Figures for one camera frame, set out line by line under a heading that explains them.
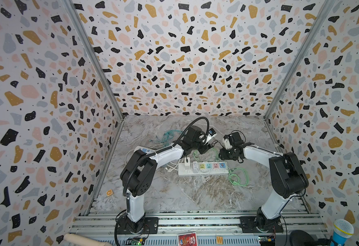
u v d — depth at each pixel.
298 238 0.72
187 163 0.87
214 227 0.74
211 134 0.78
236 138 0.78
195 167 0.86
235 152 0.73
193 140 0.72
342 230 0.51
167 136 1.07
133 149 1.00
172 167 0.92
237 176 0.90
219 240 0.70
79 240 0.69
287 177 0.49
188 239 0.69
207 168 0.92
